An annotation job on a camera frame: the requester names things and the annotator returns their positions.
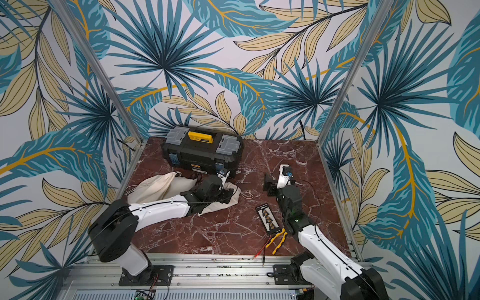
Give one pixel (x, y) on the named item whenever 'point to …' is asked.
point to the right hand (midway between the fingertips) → (263, 176)
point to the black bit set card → (268, 219)
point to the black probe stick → (264, 256)
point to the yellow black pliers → (284, 233)
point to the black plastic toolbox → (202, 150)
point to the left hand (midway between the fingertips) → (223, 186)
